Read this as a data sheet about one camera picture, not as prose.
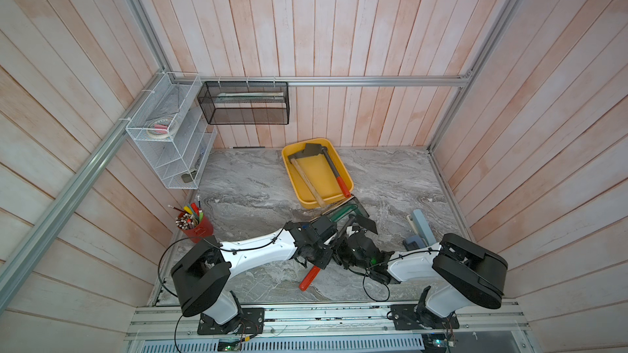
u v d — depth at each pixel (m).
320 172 1.11
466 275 0.44
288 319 0.75
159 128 0.73
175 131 0.73
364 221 0.90
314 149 1.18
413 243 0.86
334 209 0.98
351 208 0.98
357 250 0.68
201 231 0.84
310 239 0.63
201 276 0.42
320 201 0.92
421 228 0.88
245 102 1.07
